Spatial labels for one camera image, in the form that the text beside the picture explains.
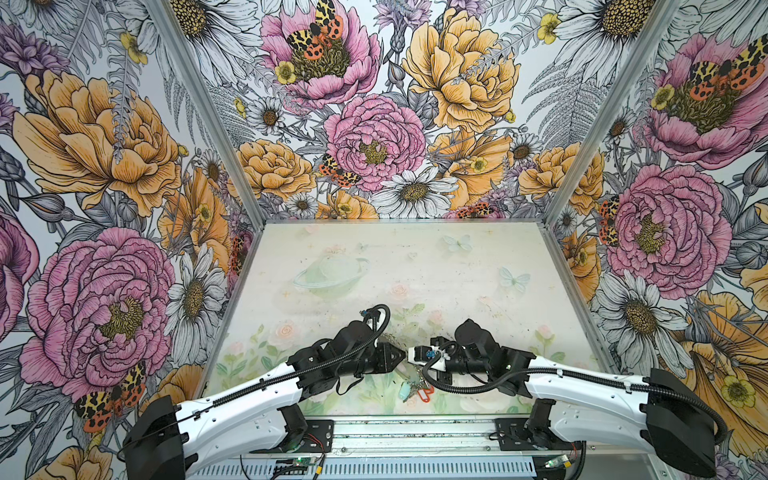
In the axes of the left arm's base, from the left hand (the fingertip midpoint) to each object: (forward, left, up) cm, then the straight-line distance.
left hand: (400, 364), depth 75 cm
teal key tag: (-3, -1, -11) cm, 12 cm away
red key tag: (-5, -6, -10) cm, 12 cm away
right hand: (0, -4, -1) cm, 4 cm away
